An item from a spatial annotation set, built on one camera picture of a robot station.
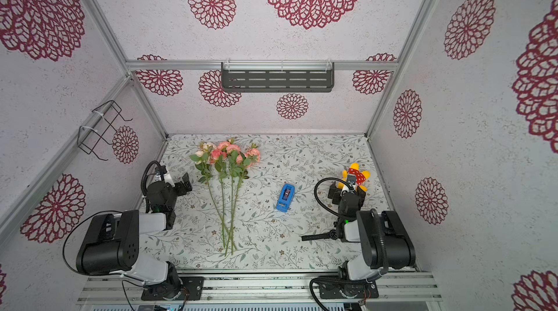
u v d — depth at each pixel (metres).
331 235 0.85
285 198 0.93
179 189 0.83
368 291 0.73
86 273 0.44
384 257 0.43
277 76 0.93
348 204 0.69
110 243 0.46
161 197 0.71
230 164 1.06
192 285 0.74
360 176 0.98
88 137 0.72
